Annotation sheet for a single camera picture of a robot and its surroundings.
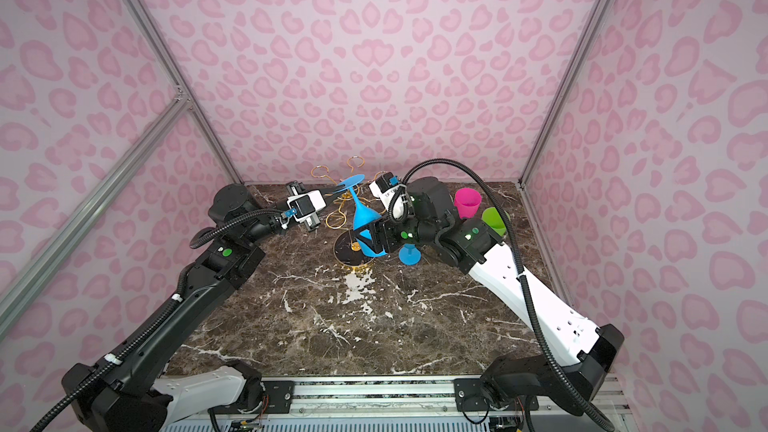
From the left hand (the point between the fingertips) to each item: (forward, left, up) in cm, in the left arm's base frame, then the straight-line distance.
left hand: (341, 178), depth 58 cm
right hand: (-4, -4, -10) cm, 12 cm away
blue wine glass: (+9, -15, -44) cm, 47 cm away
